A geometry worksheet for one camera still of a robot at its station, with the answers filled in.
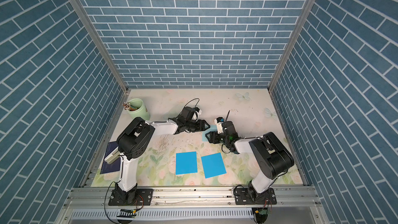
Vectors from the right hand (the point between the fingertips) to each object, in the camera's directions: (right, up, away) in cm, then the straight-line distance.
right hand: (211, 135), depth 94 cm
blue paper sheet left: (-14, -13, -9) cm, 21 cm away
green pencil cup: (-42, +15, -3) cm, 44 cm away
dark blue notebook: (-53, -15, -10) cm, 56 cm away
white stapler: (-54, -9, -10) cm, 56 cm away
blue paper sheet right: (+1, -15, -9) cm, 17 cm away
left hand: (-1, +4, +1) cm, 4 cm away
